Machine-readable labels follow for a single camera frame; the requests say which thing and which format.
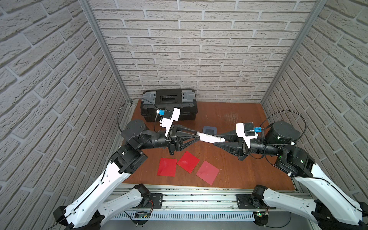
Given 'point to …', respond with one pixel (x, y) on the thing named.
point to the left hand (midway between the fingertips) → (202, 136)
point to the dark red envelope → (207, 172)
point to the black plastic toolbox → (153, 100)
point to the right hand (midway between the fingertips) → (215, 138)
